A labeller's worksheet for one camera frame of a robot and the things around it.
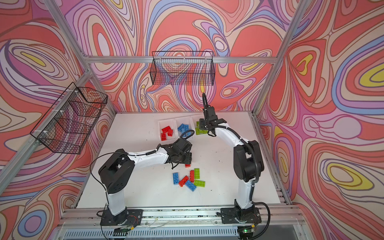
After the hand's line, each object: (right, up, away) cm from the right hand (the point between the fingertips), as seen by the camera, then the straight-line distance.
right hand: (206, 125), depth 96 cm
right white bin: (-8, +5, +11) cm, 15 cm away
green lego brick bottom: (-5, -33, -12) cm, 35 cm away
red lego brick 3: (-12, -25, -6) cm, 28 cm away
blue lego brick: (-14, -2, +8) cm, 16 cm away
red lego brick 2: (-28, -3, +11) cm, 30 cm away
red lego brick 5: (-9, -29, -10) cm, 33 cm away
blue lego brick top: (-16, -2, +10) cm, 19 cm away
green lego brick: (-5, -2, +11) cm, 12 cm away
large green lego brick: (-6, -29, -8) cm, 31 cm away
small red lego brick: (-25, -4, +8) cm, 27 cm away
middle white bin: (-19, +3, +11) cm, 22 cm away
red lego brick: (-29, -8, +8) cm, 31 cm away
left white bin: (-30, +2, +9) cm, 32 cm away
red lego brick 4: (-14, -31, -13) cm, 37 cm away
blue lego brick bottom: (-10, -34, -13) cm, 38 cm away
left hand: (-9, -20, -5) cm, 23 cm away
